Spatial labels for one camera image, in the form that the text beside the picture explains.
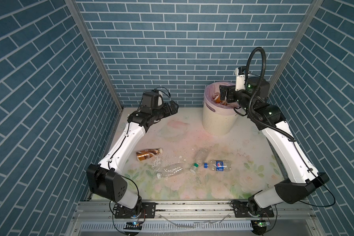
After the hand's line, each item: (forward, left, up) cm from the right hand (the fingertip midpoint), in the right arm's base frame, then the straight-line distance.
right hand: (232, 85), depth 66 cm
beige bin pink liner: (+2, +1, -26) cm, 26 cm away
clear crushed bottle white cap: (-25, +28, -44) cm, 58 cm away
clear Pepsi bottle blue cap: (-20, -1, -41) cm, 46 cm away
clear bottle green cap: (-13, +10, -50) cm, 53 cm away
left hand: (-2, +26, -14) cm, 30 cm away
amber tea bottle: (-16, +44, -42) cm, 63 cm away
